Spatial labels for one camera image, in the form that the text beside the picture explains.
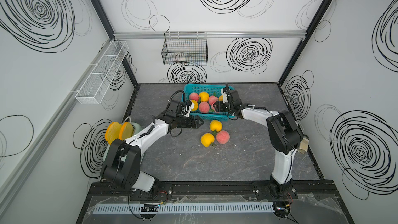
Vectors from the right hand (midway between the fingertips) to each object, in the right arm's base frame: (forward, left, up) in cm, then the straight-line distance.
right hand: (217, 104), depth 98 cm
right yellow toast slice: (-27, +44, +14) cm, 54 cm away
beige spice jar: (-23, -47, -5) cm, 53 cm away
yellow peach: (+9, +9, -2) cm, 12 cm away
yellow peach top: (-13, +2, -3) cm, 14 cm away
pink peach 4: (-21, -2, -3) cm, 21 cm away
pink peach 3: (-1, +9, -2) cm, 9 cm away
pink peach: (+8, +16, -2) cm, 18 cm away
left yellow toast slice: (-28, +50, +15) cm, 59 cm away
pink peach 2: (+6, +4, -3) cm, 8 cm away
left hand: (-16, +12, +4) cm, 20 cm away
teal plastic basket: (+14, +3, -2) cm, 15 cm away
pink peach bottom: (-3, +3, 0) cm, 4 cm away
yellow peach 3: (-22, +7, -3) cm, 23 cm away
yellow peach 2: (+1, +14, -3) cm, 15 cm away
